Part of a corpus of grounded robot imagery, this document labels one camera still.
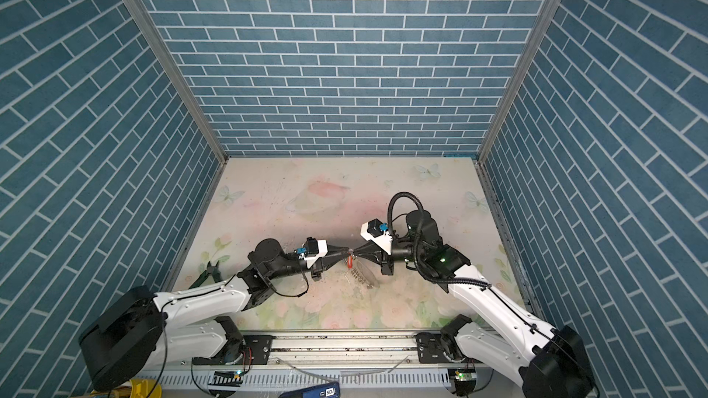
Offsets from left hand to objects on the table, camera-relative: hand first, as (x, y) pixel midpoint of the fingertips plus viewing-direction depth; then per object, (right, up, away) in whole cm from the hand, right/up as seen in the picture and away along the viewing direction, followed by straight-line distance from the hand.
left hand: (351, 256), depth 70 cm
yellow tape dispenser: (-46, -27, -10) cm, 54 cm away
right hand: (+2, +1, 0) cm, 3 cm away
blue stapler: (-5, -31, -5) cm, 32 cm away
